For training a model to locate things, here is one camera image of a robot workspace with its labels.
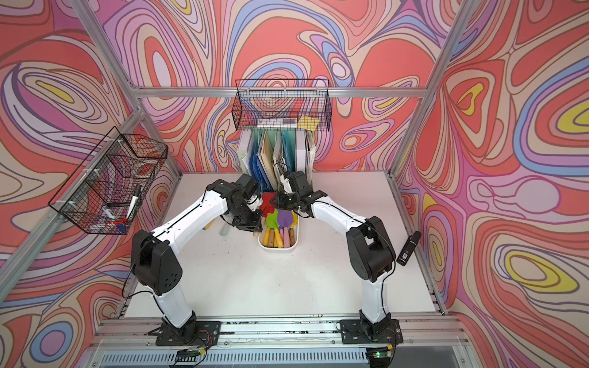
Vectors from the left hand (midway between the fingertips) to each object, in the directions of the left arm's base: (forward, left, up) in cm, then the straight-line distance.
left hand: (262, 229), depth 83 cm
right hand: (+11, -3, 0) cm, 11 cm away
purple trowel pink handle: (+11, -7, -10) cm, 17 cm away
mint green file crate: (+33, 0, +8) cm, 34 cm away
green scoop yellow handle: (+10, -2, -9) cm, 14 cm away
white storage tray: (-2, -5, -10) cm, 12 cm away
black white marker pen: (+2, +36, +19) cm, 41 cm away
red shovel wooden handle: (+11, 0, 0) cm, 11 cm away
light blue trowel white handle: (+6, +18, -11) cm, 22 cm away
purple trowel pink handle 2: (+2, -8, -9) cm, 12 cm away
